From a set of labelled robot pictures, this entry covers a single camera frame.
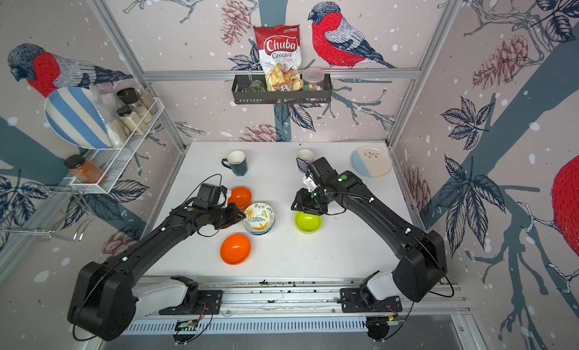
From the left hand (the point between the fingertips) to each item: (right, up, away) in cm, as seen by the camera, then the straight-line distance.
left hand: (248, 211), depth 83 cm
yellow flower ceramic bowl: (+4, -4, +5) cm, 7 cm away
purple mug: (+22, +21, +24) cm, 39 cm away
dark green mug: (-11, +19, +22) cm, 31 cm away
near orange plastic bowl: (-5, -14, 0) cm, 15 cm away
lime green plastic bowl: (+23, -7, +7) cm, 25 cm away
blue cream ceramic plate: (+57, +19, +31) cm, 68 cm away
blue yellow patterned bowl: (+4, -7, +3) cm, 8 cm away
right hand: (+18, +3, -7) cm, 20 cm away
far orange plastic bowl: (-6, +3, +14) cm, 16 cm away
